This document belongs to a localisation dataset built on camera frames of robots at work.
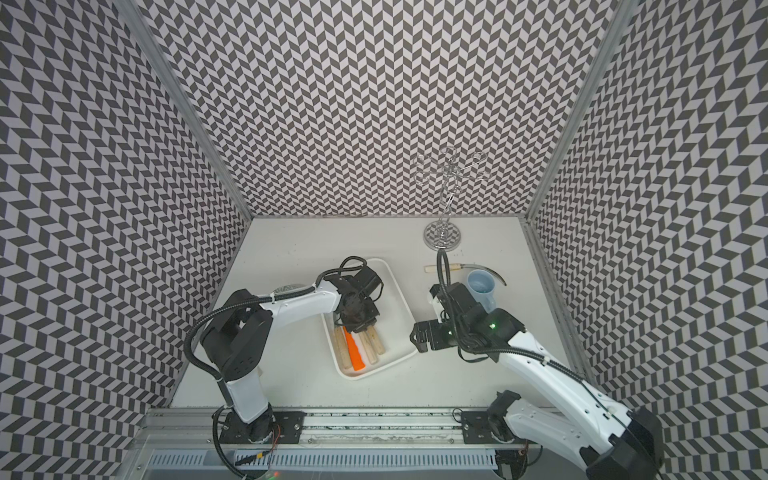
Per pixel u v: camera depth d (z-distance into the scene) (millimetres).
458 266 1019
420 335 655
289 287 937
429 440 725
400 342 861
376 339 848
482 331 510
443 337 647
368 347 847
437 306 691
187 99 871
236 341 474
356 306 697
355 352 845
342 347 845
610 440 385
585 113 835
